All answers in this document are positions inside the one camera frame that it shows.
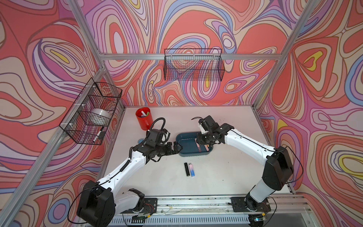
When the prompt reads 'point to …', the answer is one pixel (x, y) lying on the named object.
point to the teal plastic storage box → (187, 141)
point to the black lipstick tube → (187, 169)
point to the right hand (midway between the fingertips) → (199, 144)
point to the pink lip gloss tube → (199, 147)
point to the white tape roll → (100, 117)
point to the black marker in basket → (98, 134)
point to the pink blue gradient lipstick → (192, 170)
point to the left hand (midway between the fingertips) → (177, 149)
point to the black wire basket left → (88, 118)
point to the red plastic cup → (144, 118)
